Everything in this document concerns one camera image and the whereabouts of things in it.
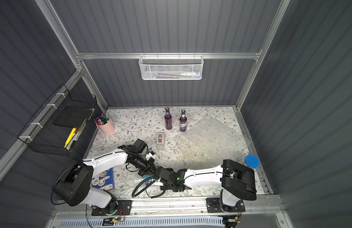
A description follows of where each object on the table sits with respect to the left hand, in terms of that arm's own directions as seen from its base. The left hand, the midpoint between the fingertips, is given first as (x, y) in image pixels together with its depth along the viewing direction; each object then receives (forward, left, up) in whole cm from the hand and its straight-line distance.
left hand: (159, 177), depth 77 cm
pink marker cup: (+35, +40, +4) cm, 53 cm away
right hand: (+3, -2, -3) cm, 4 cm away
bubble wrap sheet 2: (+26, -34, -7) cm, 43 cm away
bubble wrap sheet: (0, +9, 0) cm, 9 cm away
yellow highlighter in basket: (+18, +45, +19) cm, 52 cm away
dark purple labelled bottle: (+36, -14, +5) cm, 39 cm away
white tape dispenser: (+25, +2, -4) cm, 26 cm away
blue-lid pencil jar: (+5, -49, +10) cm, 50 cm away
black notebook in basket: (+27, +48, +20) cm, 59 cm away
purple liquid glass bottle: (+39, -3, +4) cm, 39 cm away
